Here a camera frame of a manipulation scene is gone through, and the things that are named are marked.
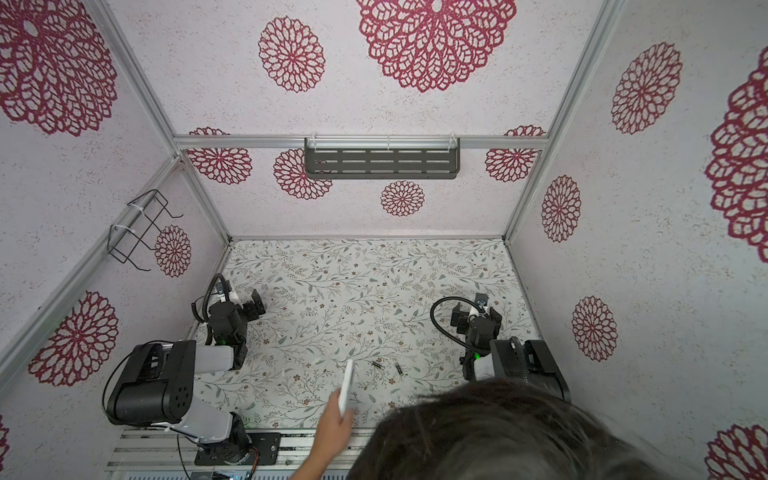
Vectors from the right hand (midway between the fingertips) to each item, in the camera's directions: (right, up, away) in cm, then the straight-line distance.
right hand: (478, 302), depth 91 cm
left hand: (-74, +1, +2) cm, 74 cm away
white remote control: (-38, -18, -22) cm, 48 cm away
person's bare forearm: (-41, -27, -30) cm, 58 cm away
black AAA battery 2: (-24, -19, -4) cm, 31 cm away
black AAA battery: (-31, -18, -3) cm, 36 cm away
